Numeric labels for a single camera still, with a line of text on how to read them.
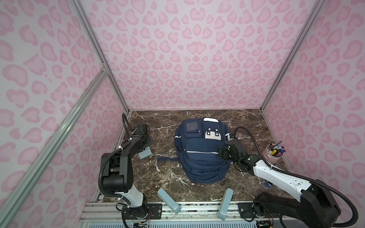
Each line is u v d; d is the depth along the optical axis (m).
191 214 0.72
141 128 0.75
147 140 0.88
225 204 0.73
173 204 0.72
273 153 0.81
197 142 0.90
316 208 0.39
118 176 0.47
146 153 0.94
